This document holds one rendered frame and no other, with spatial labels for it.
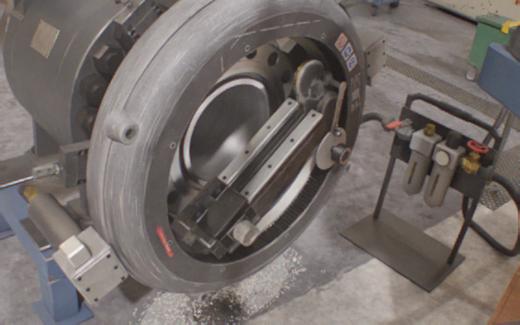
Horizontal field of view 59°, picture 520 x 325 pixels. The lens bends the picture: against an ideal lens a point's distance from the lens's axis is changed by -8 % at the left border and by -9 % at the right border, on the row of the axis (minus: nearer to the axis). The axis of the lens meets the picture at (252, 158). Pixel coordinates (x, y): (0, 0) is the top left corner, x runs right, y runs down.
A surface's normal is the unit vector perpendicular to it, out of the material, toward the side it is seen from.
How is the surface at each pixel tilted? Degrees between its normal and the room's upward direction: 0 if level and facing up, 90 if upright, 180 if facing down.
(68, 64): 66
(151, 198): 90
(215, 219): 38
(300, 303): 0
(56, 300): 90
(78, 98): 90
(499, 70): 90
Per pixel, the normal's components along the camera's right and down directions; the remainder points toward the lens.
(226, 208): -0.35, -0.52
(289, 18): 0.68, 0.43
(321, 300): 0.13, -0.87
